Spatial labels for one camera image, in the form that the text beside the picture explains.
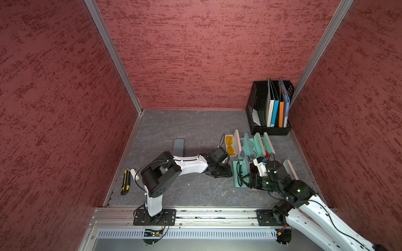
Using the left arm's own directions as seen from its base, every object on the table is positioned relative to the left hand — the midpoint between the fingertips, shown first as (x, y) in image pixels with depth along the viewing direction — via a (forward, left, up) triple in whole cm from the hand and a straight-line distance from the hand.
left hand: (228, 178), depth 85 cm
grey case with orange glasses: (+19, -20, 0) cm, 28 cm away
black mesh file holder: (+53, -27, +1) cm, 59 cm away
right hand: (-6, -7, +8) cm, 12 cm away
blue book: (+33, -32, +27) cm, 53 cm away
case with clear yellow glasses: (+3, -33, +5) cm, 34 cm away
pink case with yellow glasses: (+23, -5, -1) cm, 23 cm away
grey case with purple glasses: (+19, -13, -1) cm, 23 cm away
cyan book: (+34, -28, +22) cm, 49 cm away
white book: (+35, -25, +23) cm, 48 cm away
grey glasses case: (+18, +30, +2) cm, 35 cm away
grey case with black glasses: (+6, -8, -1) cm, 10 cm away
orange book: (+34, -31, +23) cm, 51 cm away
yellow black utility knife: (-4, +56, -1) cm, 56 cm away
